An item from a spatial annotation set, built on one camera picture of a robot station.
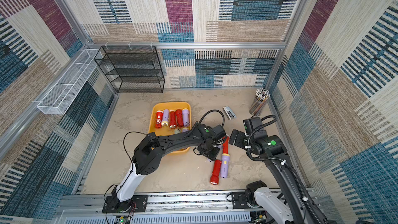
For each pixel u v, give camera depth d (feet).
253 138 1.74
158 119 3.26
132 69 3.62
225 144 2.93
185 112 3.35
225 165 2.70
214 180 2.52
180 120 3.29
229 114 3.35
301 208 1.27
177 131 3.08
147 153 1.80
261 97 3.00
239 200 2.43
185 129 3.10
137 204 2.39
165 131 3.18
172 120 3.31
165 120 3.24
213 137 2.23
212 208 2.39
